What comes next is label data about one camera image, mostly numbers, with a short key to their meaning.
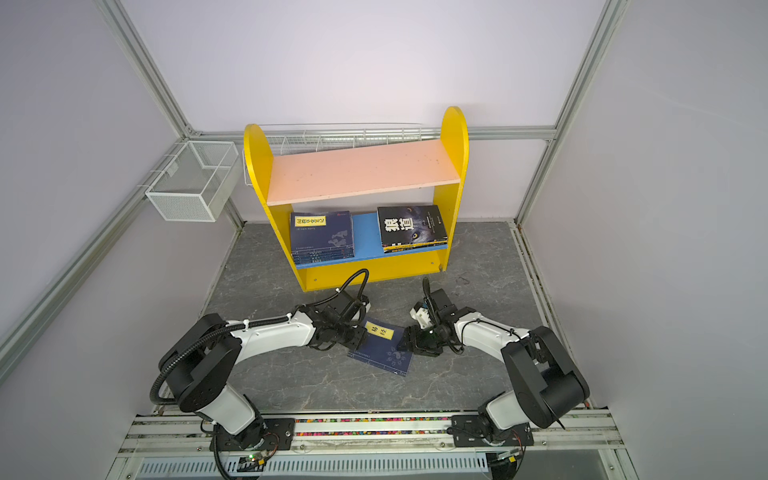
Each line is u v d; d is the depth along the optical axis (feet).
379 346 2.86
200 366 1.48
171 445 2.43
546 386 1.43
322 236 2.94
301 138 3.03
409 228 3.09
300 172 2.53
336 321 2.29
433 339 2.47
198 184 3.24
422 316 2.76
